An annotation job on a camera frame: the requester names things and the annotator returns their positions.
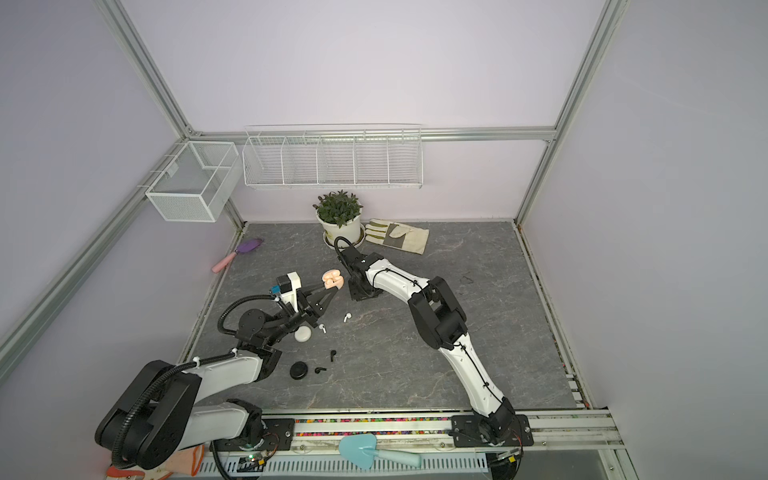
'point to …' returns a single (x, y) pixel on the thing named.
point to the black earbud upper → (333, 352)
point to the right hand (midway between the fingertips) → (364, 294)
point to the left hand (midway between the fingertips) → (336, 289)
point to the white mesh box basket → (198, 182)
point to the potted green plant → (339, 213)
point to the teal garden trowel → (361, 449)
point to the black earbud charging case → (299, 370)
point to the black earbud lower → (318, 369)
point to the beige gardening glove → (397, 235)
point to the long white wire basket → (333, 156)
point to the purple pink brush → (241, 249)
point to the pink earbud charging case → (332, 278)
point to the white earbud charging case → (303, 334)
